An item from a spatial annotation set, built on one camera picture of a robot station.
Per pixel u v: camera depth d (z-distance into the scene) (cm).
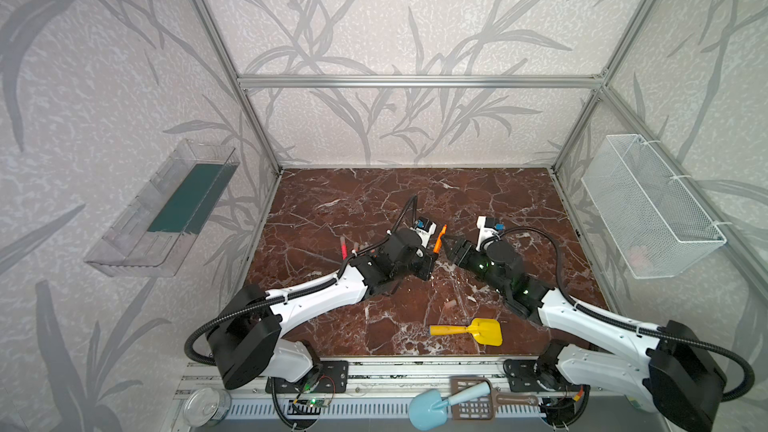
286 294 45
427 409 70
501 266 59
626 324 46
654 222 64
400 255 60
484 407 70
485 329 81
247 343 41
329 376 72
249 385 45
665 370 40
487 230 72
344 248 96
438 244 79
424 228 70
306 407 72
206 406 65
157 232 63
